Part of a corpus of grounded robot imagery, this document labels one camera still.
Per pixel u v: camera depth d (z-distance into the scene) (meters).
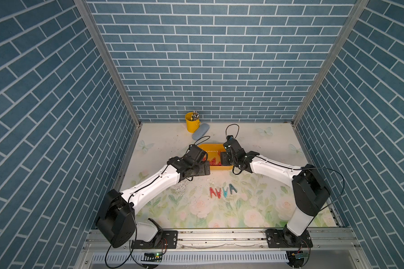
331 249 0.73
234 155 0.69
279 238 0.74
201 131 1.14
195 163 0.63
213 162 0.99
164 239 0.74
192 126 1.15
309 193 0.47
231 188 0.89
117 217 0.40
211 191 0.89
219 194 0.87
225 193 0.88
